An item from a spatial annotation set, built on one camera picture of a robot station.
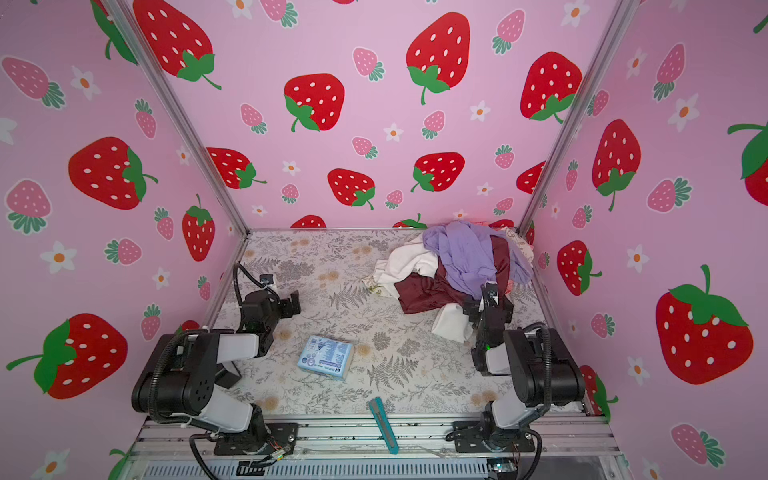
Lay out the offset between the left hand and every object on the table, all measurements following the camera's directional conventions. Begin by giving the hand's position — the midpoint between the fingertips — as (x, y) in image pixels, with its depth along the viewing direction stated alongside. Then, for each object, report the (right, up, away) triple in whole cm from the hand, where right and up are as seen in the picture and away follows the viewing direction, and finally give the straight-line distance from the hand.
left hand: (282, 292), depth 95 cm
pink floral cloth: (+83, +16, +11) cm, 85 cm away
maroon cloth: (+44, 0, +6) cm, 44 cm away
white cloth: (+42, +11, +6) cm, 44 cm away
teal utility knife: (+32, -29, -15) cm, 45 cm away
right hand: (+66, 0, -4) cm, 66 cm away
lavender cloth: (+60, +14, 0) cm, 61 cm away
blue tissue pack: (+17, -16, -13) cm, 27 cm away
